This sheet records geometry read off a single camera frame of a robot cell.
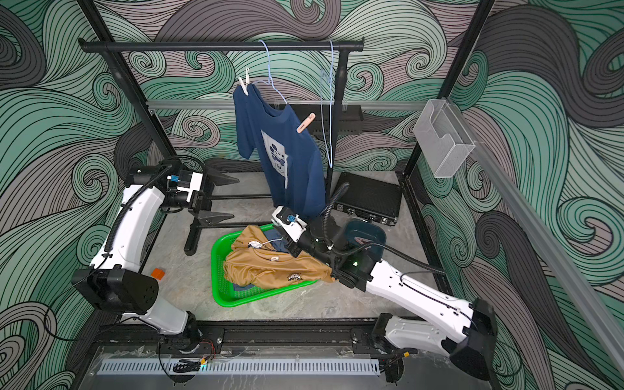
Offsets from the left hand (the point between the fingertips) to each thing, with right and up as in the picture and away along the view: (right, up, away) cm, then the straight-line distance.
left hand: (236, 195), depth 62 cm
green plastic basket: (-10, -33, +18) cm, 39 cm away
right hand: (+10, -7, +3) cm, 13 cm away
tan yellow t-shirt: (+1, -23, +19) cm, 30 cm away
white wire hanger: (+1, -18, +24) cm, 30 cm away
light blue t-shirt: (+8, -19, +24) cm, 31 cm away
